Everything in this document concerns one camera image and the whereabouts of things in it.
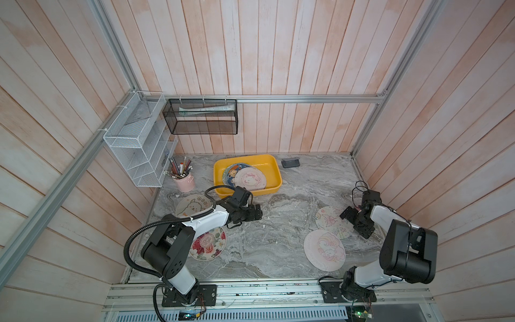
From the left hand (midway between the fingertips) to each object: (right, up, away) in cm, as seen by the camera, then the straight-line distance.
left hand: (254, 217), depth 90 cm
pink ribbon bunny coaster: (+35, -1, +3) cm, 35 cm away
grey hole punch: (+22, +27, +27) cm, 44 cm away
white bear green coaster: (-31, +4, +8) cm, 32 cm away
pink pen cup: (-38, +20, +11) cm, 44 cm away
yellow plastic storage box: (+8, +25, +24) cm, 36 cm away
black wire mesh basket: (-28, +51, +15) cm, 60 cm away
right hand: (+46, -2, +3) cm, 46 cm away
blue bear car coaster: (-14, +20, +20) cm, 32 cm away
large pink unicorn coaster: (+30, -13, -6) cm, 33 cm away
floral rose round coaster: (-20, -12, -4) cm, 23 cm away
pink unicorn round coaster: (-2, +17, +17) cm, 25 cm away
